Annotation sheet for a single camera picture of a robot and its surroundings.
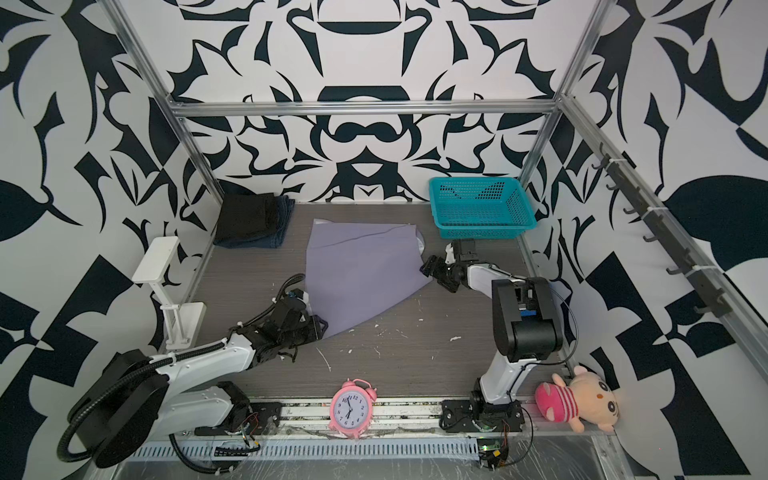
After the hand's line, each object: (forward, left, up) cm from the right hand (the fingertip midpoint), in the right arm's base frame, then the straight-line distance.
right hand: (429, 267), depth 98 cm
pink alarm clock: (-39, +23, -1) cm, 46 cm away
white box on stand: (-19, +70, +4) cm, 72 cm away
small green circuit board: (-48, -10, -5) cm, 49 cm away
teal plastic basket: (+30, -21, -4) cm, 37 cm away
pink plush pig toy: (-39, -33, +3) cm, 51 cm away
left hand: (-17, +32, -1) cm, 36 cm away
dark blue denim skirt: (+27, +52, 0) cm, 58 cm away
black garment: (+18, +61, +7) cm, 64 cm away
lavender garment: (0, +23, -1) cm, 23 cm away
